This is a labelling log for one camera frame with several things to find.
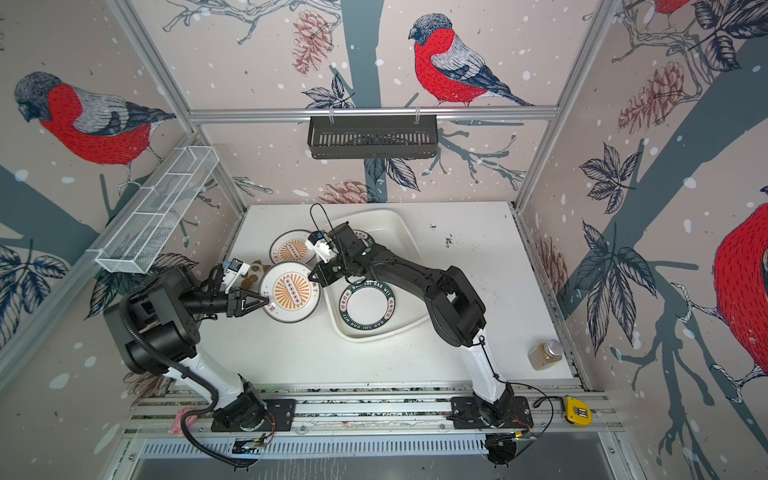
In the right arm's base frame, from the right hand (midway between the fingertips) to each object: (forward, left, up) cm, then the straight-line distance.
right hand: (309, 279), depth 85 cm
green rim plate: (-1, -16, -13) cm, 20 cm away
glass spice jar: (-16, -64, -7) cm, 67 cm away
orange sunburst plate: (+22, +16, -13) cm, 30 cm away
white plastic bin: (+29, -21, -11) cm, 38 cm away
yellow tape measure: (-28, -71, -14) cm, 78 cm away
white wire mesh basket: (+6, +38, +20) cm, 44 cm away
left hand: (-7, +13, -1) cm, 15 cm away
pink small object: (-36, +26, -10) cm, 46 cm away
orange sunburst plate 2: (-4, +4, -2) cm, 6 cm away
